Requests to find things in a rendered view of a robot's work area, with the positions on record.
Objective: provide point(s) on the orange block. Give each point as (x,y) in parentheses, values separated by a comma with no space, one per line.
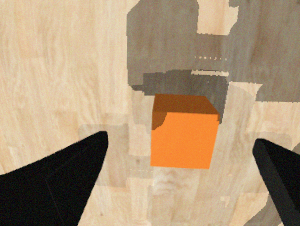
(183,131)

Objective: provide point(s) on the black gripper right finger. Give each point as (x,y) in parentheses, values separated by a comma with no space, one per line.
(280,169)

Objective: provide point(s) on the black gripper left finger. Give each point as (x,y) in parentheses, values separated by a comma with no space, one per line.
(53,191)

